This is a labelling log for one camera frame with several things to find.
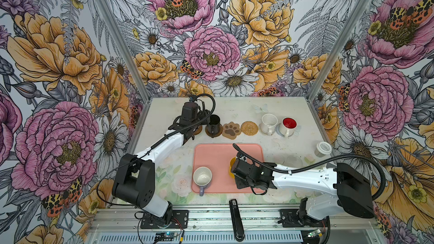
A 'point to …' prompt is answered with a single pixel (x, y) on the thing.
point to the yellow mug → (231, 174)
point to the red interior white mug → (287, 128)
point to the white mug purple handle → (202, 175)
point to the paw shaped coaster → (231, 130)
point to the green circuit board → (168, 236)
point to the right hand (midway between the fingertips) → (240, 184)
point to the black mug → (214, 125)
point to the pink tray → (217, 157)
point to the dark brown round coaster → (198, 131)
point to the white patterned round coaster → (265, 134)
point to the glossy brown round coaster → (220, 131)
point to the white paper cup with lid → (322, 148)
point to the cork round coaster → (250, 128)
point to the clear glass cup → (293, 160)
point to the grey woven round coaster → (278, 131)
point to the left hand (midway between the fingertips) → (205, 116)
